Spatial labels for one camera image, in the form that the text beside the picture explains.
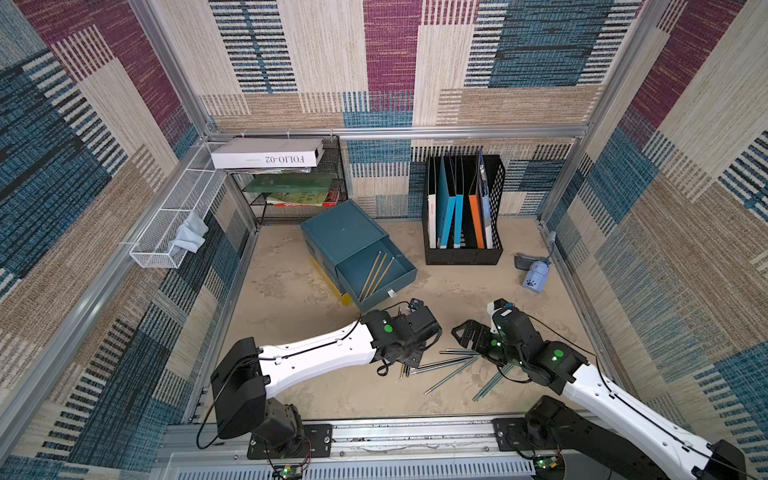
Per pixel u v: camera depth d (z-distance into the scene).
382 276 0.86
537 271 0.96
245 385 0.40
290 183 0.97
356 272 0.86
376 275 0.86
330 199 1.02
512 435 0.74
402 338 0.57
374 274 0.86
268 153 0.79
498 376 0.83
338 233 0.89
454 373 0.83
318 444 0.73
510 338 0.60
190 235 0.67
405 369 0.84
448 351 0.87
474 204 0.89
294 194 1.02
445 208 0.89
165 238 0.71
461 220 0.95
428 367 0.85
